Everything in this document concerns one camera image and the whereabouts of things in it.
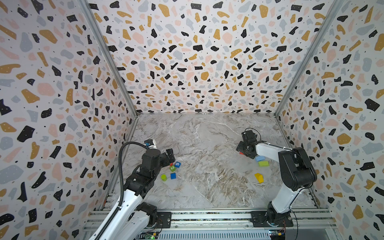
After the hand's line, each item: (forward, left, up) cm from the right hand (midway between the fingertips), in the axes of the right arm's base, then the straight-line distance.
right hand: (240, 146), depth 99 cm
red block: (-4, 0, -3) cm, 5 cm away
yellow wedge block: (-20, -9, -2) cm, 22 cm away
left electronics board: (-49, +49, -2) cm, 69 cm away
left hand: (-15, +44, +19) cm, 50 cm away
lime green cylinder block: (-22, +48, 0) cm, 52 cm away
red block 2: (-13, +45, -1) cm, 47 cm away
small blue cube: (-20, +43, -3) cm, 47 cm away
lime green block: (-11, -13, -2) cm, 17 cm away
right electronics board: (-47, -10, -3) cm, 49 cm away
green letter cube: (-16, +43, -1) cm, 46 cm away
